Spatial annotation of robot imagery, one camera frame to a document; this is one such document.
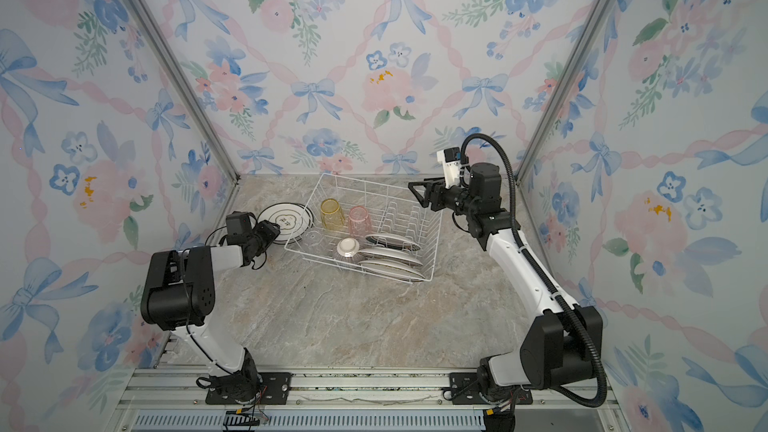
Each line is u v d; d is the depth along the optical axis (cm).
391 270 84
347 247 92
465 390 71
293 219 106
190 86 93
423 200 70
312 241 90
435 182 68
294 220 106
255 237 86
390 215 100
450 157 66
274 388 74
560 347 42
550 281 46
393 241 95
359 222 95
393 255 79
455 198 66
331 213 97
